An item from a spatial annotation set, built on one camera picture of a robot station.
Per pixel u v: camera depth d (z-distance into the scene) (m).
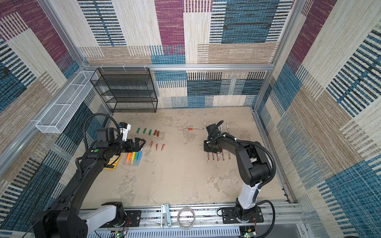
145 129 1.08
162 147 0.99
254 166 0.49
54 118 0.71
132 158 0.94
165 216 0.72
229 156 0.95
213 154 0.95
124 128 0.72
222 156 0.94
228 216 0.73
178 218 0.74
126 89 1.11
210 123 1.11
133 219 0.73
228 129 1.08
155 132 1.07
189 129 1.08
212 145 0.72
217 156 0.94
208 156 0.95
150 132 1.07
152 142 1.01
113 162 0.68
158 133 1.06
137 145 0.71
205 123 1.11
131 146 0.70
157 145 1.00
